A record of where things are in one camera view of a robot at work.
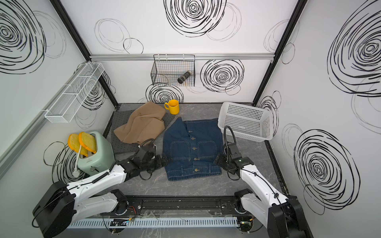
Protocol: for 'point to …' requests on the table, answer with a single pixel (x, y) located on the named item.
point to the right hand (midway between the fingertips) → (220, 163)
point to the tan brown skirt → (146, 123)
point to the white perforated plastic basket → (247, 121)
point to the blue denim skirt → (190, 148)
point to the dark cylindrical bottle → (181, 79)
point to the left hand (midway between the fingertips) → (166, 161)
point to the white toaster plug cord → (76, 173)
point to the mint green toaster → (99, 161)
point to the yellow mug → (173, 106)
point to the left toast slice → (74, 142)
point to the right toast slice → (88, 141)
